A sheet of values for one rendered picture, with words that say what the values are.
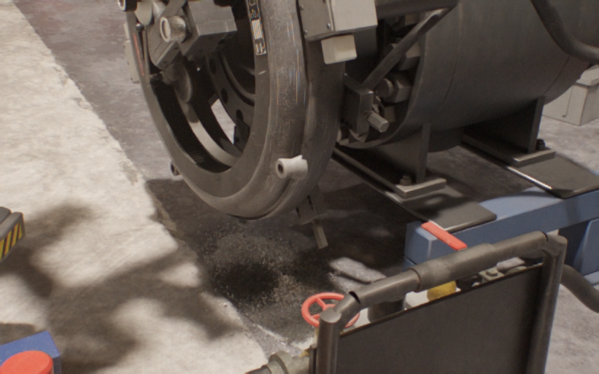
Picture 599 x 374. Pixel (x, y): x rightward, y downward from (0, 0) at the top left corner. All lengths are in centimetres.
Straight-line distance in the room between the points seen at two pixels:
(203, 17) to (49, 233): 93
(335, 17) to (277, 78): 17
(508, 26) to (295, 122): 57
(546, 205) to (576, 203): 9
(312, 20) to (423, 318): 53
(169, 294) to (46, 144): 96
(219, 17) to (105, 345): 73
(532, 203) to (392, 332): 93
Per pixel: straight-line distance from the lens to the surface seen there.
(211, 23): 150
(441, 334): 109
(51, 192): 245
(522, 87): 192
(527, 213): 188
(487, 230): 181
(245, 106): 180
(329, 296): 104
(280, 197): 157
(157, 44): 180
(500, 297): 114
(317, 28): 133
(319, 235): 165
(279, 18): 138
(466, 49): 173
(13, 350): 85
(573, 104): 308
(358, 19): 131
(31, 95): 317
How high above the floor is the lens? 109
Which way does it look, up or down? 27 degrees down
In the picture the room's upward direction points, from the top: 2 degrees clockwise
